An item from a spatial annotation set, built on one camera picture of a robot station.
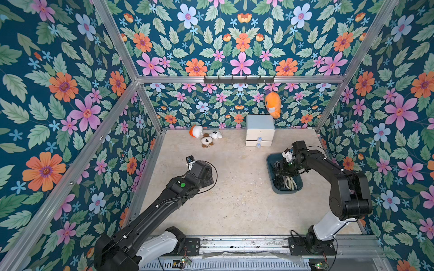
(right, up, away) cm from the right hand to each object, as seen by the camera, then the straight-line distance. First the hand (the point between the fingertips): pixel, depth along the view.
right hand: (278, 170), depth 92 cm
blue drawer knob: (-8, +14, +16) cm, 22 cm away
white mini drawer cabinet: (-8, +23, +10) cm, 26 cm away
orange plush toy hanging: (-2, +38, +6) cm, 39 cm away
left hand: (-38, -1, -13) cm, 40 cm away
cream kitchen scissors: (+6, -7, -1) cm, 9 cm away
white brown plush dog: (-42, +17, +19) cm, 49 cm away
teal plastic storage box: (0, +5, +10) cm, 11 cm away
